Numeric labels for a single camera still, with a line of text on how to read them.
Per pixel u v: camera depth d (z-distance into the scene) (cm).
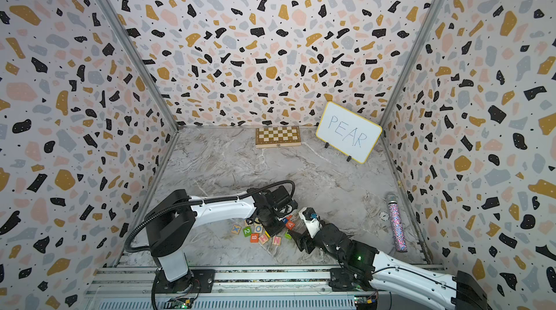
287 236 83
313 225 67
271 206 64
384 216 90
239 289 73
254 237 83
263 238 83
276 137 114
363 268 57
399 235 82
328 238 59
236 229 85
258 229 85
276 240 82
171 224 45
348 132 105
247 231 84
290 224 85
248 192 62
